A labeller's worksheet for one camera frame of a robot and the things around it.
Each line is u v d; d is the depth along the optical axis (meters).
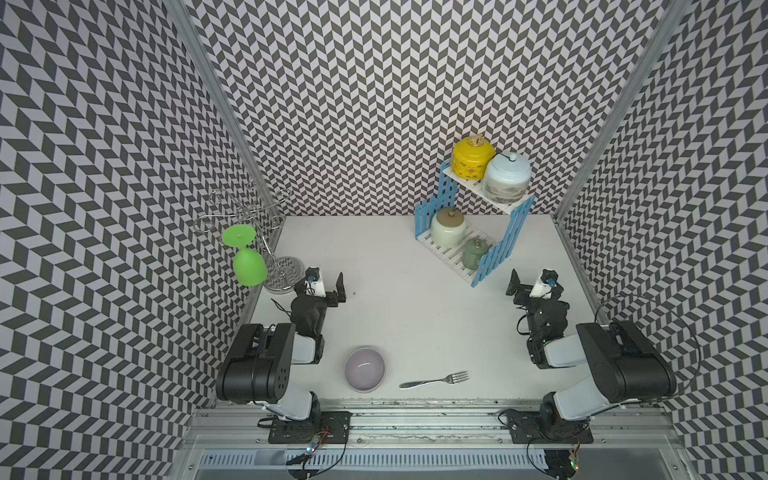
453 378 0.79
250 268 0.76
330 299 0.81
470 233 1.09
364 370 0.80
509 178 0.79
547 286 0.74
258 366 0.45
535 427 0.72
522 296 0.80
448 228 1.04
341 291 0.83
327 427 0.71
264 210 1.17
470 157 0.88
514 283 0.85
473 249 0.97
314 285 0.77
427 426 0.74
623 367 0.45
